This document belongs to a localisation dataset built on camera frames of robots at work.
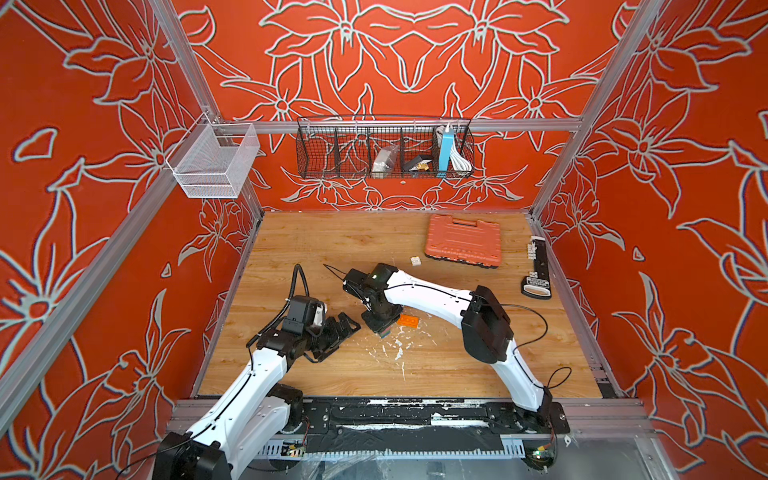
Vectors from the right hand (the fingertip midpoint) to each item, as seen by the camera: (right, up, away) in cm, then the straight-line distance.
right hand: (374, 330), depth 83 cm
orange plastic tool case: (+34, +25, +20) cm, 47 cm away
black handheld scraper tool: (+54, +11, +14) cm, 57 cm away
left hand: (-6, 0, -3) cm, 7 cm away
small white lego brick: (+14, +18, +20) cm, 31 cm away
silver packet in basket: (+2, +50, +7) cm, 50 cm away
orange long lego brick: (+10, +1, +6) cm, 12 cm away
